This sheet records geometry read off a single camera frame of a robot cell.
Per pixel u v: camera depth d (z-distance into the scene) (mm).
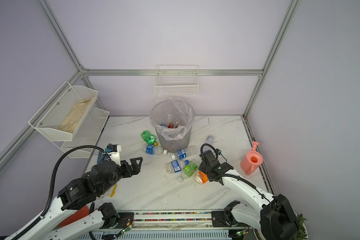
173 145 959
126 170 576
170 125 1012
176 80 956
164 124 967
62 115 759
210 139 1042
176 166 895
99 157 971
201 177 857
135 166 612
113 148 573
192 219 750
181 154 930
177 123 1006
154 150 956
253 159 845
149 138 1042
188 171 857
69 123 759
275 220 399
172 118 962
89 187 474
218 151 763
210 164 637
